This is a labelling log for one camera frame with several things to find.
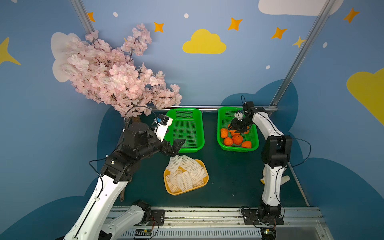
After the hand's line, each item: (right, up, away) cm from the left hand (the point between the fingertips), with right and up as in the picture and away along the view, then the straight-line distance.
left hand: (175, 132), depth 62 cm
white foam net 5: (+10, -24, +20) cm, 33 cm away
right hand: (+35, +2, +37) cm, 51 cm away
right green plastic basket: (+34, +12, +56) cm, 67 cm away
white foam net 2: (+6, -19, +20) cm, 28 cm away
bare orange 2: (+31, -7, +36) cm, 48 cm away
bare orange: (+29, -2, +42) cm, 51 cm away
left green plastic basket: (+3, +4, +53) cm, 53 cm away
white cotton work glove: (+61, -29, +25) cm, 72 cm away
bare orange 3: (+37, -5, +36) cm, 52 cm away
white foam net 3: (+3, -25, +15) cm, 30 cm away
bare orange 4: (+42, -9, +34) cm, 55 cm away
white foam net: (-3, -17, +18) cm, 25 cm away
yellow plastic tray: (-7, -23, +20) cm, 31 cm away
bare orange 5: (+34, -1, +35) cm, 48 cm away
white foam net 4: (-3, -28, +18) cm, 33 cm away
